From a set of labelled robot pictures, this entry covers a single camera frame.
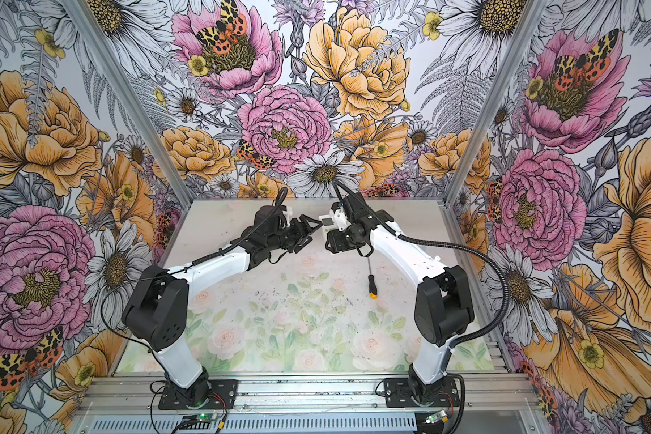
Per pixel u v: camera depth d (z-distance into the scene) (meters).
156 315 0.47
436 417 0.72
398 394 0.74
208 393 0.73
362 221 0.64
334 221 0.79
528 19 0.73
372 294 0.92
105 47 0.78
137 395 0.76
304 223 0.80
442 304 0.47
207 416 0.71
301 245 0.83
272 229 0.73
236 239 0.69
